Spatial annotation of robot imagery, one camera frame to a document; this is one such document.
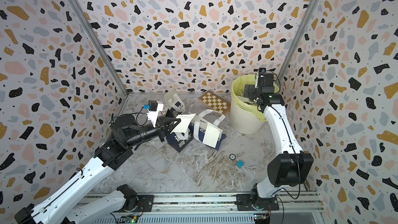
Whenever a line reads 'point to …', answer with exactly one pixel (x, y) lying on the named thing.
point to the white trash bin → (245, 122)
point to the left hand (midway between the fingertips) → (180, 120)
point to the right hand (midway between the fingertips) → (257, 87)
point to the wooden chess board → (214, 102)
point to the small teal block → (240, 164)
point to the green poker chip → (232, 156)
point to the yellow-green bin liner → (250, 108)
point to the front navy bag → (178, 143)
